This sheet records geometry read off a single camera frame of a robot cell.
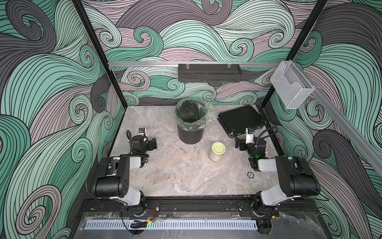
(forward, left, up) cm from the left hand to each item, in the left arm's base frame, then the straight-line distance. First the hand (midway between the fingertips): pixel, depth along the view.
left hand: (147, 137), depth 94 cm
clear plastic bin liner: (+16, -30, +5) cm, 34 cm away
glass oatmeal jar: (-14, -43, 0) cm, 45 cm away
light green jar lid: (-11, -44, +7) cm, 46 cm away
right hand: (0, -62, +1) cm, 62 cm away
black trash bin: (+4, -29, -5) cm, 29 cm away
